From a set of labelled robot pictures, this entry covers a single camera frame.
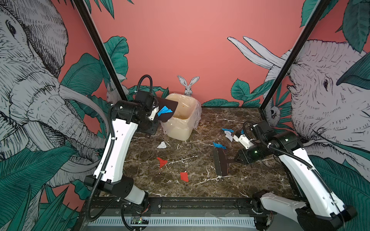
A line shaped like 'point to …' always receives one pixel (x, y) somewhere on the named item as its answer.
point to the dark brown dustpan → (170, 104)
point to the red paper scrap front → (184, 176)
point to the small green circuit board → (140, 220)
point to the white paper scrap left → (162, 145)
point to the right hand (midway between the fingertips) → (235, 157)
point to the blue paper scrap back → (228, 130)
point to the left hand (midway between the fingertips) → (150, 126)
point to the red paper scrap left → (162, 162)
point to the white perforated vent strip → (204, 222)
